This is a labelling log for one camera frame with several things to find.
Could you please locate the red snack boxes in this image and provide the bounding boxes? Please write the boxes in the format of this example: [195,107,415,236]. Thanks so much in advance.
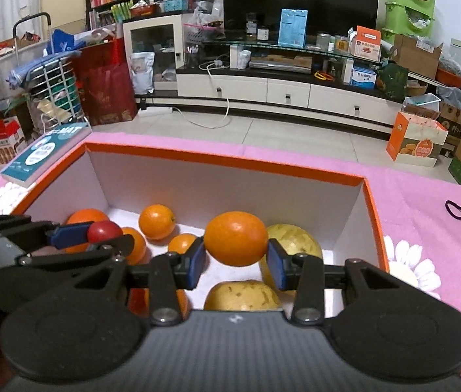
[0,118,27,165]

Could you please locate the white glass-door cabinet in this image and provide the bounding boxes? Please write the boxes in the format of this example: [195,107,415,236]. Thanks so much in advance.
[122,14,184,94]

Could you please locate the silver media player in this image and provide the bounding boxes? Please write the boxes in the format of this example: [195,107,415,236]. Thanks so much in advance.
[249,55,313,73]

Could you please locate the white and black TV stand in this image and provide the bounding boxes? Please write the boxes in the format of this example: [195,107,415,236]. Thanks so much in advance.
[175,41,439,133]

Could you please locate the brown cardboard box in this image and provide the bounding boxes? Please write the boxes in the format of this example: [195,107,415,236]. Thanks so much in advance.
[389,35,443,80]

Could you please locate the clear plastic bin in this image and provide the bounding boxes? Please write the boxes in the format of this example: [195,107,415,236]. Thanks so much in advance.
[402,93,441,111]

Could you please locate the orange and white small box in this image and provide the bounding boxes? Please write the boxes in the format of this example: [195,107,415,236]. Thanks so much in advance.
[349,25,382,63]

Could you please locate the red gift bag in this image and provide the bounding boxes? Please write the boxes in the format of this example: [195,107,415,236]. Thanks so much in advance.
[71,39,138,126]

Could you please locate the blue cloth bag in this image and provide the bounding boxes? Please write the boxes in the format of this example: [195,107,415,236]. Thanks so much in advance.
[48,28,82,56]

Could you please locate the orange cardboard box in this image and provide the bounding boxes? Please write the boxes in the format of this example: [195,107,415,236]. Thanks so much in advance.
[10,142,390,315]

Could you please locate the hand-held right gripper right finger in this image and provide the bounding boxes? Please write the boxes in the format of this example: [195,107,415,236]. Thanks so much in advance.
[266,239,415,327]

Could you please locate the silver pouch bag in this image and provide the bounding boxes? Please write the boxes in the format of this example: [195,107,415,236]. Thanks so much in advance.
[130,52,155,94]

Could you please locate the red tomato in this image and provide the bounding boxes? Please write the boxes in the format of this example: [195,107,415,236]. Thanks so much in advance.
[87,220,124,243]

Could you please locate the dark green gift bag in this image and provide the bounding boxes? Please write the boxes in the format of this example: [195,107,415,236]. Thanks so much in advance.
[377,63,408,103]

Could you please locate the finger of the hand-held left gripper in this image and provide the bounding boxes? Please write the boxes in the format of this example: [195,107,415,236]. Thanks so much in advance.
[0,216,94,250]
[16,239,135,268]

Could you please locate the white power strip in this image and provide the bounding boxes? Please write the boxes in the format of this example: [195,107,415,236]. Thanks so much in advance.
[138,106,174,117]

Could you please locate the metal wire cart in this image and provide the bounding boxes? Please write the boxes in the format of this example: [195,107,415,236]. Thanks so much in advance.
[0,12,84,131]

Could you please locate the orange gift box with handle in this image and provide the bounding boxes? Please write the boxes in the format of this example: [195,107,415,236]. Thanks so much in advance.
[386,111,448,167]

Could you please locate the yellow-green pear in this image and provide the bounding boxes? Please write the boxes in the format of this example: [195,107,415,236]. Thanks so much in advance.
[260,223,324,292]
[204,280,282,312]

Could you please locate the teal book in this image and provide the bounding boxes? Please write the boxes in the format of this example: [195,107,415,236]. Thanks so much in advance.
[1,122,92,188]

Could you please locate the green stacked plastic bins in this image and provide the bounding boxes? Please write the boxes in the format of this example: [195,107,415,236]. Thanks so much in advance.
[381,0,437,45]

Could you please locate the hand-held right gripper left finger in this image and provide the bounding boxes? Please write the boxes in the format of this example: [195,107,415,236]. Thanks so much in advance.
[57,237,207,326]

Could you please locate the blue and white box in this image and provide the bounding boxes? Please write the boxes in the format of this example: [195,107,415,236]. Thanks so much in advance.
[351,66,377,90]

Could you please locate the blue standing card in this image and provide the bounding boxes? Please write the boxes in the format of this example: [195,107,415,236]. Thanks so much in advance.
[278,9,308,46]

